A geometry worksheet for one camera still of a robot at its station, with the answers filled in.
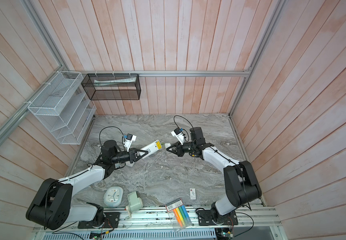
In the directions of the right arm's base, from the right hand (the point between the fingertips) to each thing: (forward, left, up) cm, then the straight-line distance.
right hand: (168, 149), depth 83 cm
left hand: (-5, +11, +2) cm, 13 cm away
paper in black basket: (+33, +42, +21) cm, 58 cm away
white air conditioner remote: (-2, +9, +4) cm, 10 cm away
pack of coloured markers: (-30, -6, -14) cm, 34 cm away
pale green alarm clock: (-23, +29, -11) cm, 39 cm away
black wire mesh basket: (+44, +41, +11) cm, 61 cm away
